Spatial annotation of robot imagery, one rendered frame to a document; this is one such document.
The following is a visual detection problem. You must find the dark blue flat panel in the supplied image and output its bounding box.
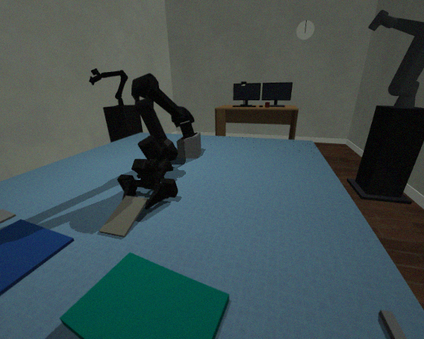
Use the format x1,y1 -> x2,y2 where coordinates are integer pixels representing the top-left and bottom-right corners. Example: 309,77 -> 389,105
0,220 -> 74,296

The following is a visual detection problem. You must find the light blue mat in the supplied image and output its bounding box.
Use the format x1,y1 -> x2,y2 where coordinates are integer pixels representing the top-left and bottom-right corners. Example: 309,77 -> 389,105
0,133 -> 424,339

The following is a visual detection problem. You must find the green flat square mat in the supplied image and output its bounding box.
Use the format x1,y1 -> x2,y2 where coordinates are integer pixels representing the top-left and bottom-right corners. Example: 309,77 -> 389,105
60,252 -> 229,339

